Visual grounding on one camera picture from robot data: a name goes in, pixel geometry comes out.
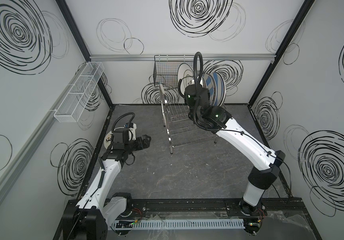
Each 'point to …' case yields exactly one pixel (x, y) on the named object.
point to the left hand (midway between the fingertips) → (145, 138)
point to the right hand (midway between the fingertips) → (194, 85)
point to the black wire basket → (166, 69)
